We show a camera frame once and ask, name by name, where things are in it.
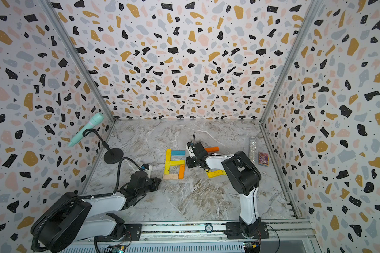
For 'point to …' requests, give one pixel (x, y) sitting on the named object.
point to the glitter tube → (252, 150)
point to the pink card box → (263, 158)
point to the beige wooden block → (171, 176)
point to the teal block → (178, 153)
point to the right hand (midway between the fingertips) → (189, 161)
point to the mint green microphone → (95, 120)
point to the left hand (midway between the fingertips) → (165, 179)
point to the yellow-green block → (207, 169)
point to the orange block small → (181, 172)
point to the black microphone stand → (112, 156)
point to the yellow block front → (215, 173)
